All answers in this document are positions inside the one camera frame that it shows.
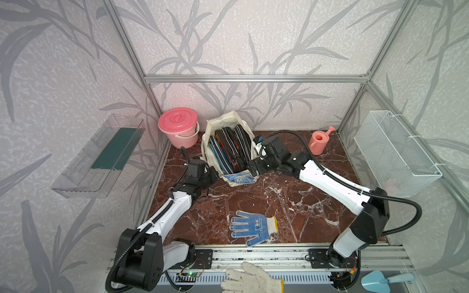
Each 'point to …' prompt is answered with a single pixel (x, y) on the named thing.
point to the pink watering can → (319, 140)
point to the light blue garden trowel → (373, 281)
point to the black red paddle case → (226, 149)
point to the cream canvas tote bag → (244, 175)
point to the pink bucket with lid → (181, 126)
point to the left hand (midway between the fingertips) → (219, 171)
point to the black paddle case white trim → (244, 141)
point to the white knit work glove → (253, 280)
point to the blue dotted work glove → (261, 225)
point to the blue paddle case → (220, 155)
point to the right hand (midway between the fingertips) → (254, 161)
